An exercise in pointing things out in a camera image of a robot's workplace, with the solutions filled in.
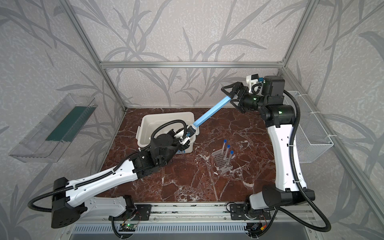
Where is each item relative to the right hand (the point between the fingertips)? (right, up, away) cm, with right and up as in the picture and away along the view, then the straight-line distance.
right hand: (226, 90), depth 62 cm
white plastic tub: (-45, -16, +37) cm, 60 cm away
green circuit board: (-46, -64, +10) cm, 80 cm away
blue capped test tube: (+6, -27, +41) cm, 49 cm away
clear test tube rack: (+1, -37, +29) cm, 47 cm away
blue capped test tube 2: (+8, -30, +37) cm, 48 cm away
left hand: (-16, -14, +6) cm, 22 cm away
